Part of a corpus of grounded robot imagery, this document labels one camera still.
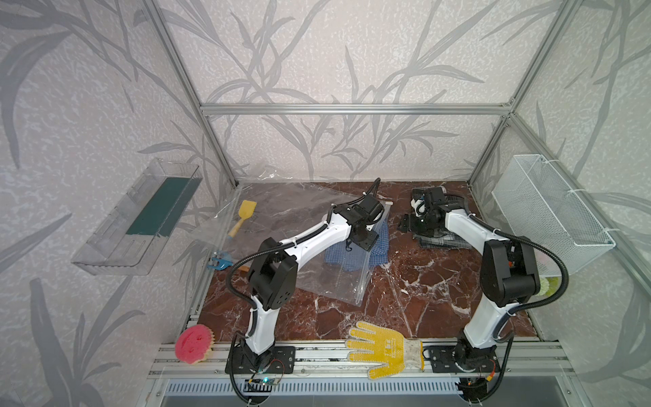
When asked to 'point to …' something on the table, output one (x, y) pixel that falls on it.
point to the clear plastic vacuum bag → (272, 210)
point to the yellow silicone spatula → (246, 210)
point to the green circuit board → (264, 381)
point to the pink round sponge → (194, 343)
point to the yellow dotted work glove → (385, 345)
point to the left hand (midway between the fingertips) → (364, 238)
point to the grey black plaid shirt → (444, 238)
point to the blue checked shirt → (350, 256)
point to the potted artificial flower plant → (548, 285)
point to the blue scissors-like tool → (221, 264)
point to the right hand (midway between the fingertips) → (406, 226)
